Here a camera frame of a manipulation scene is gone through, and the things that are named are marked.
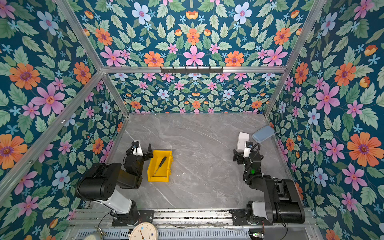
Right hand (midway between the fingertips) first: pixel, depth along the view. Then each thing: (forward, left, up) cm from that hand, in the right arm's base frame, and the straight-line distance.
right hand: (242, 148), depth 91 cm
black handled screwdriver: (-7, +51, -7) cm, 52 cm away
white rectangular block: (+11, -3, -4) cm, 12 cm away
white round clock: (-41, +52, -4) cm, 66 cm away
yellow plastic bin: (-13, +49, -7) cm, 51 cm away
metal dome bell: (-43, +74, -4) cm, 86 cm away
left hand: (+2, +61, +6) cm, 62 cm away
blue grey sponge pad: (+16, -19, -6) cm, 25 cm away
